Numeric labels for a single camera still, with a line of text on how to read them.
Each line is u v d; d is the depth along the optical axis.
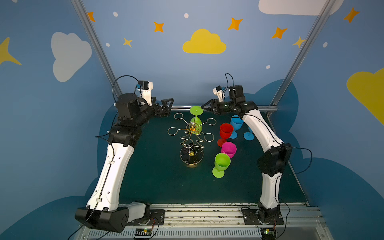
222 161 0.84
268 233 0.73
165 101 0.56
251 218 0.75
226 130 0.93
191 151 0.96
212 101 0.73
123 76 0.43
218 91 0.77
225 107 0.72
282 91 1.07
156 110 0.56
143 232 0.73
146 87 0.53
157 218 0.74
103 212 0.37
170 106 0.61
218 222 0.73
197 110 0.82
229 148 0.86
